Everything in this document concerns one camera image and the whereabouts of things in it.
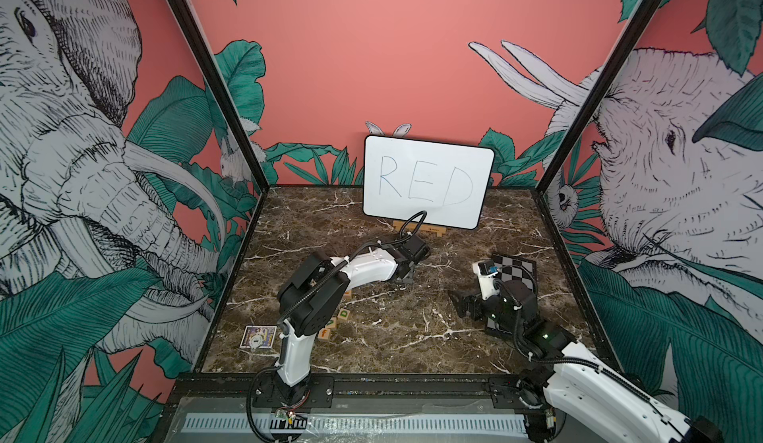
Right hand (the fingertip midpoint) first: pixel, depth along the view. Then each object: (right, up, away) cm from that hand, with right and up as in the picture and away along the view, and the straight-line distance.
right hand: (459, 282), depth 80 cm
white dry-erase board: (0, +30, +16) cm, 34 cm away
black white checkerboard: (+21, 0, +16) cm, 27 cm away
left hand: (-15, +1, +15) cm, 21 cm away
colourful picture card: (-56, -16, +2) cm, 59 cm away
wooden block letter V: (-36, -13, +3) cm, 38 cm away
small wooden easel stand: (-4, +14, +22) cm, 26 cm away
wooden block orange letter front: (-38, -15, +2) cm, 40 cm away
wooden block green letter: (-33, -10, +5) cm, 34 cm away
